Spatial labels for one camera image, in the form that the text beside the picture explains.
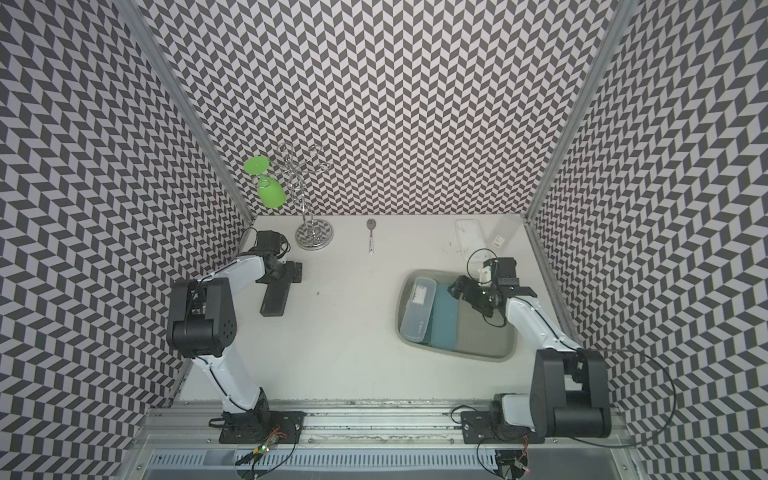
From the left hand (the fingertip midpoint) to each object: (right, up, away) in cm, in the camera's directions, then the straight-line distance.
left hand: (283, 275), depth 99 cm
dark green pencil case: (+48, -16, -13) cm, 52 cm away
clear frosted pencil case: (+45, -11, -10) cm, 47 cm away
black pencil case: (0, -7, -5) cm, 9 cm away
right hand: (+57, -6, -12) cm, 58 cm away
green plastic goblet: (-4, +28, -2) cm, 28 cm away
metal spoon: (+28, +18, +17) cm, 37 cm away
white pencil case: (+66, +12, +10) cm, 68 cm away
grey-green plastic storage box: (+63, -17, -10) cm, 66 cm away
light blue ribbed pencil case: (+53, -12, -9) cm, 55 cm away
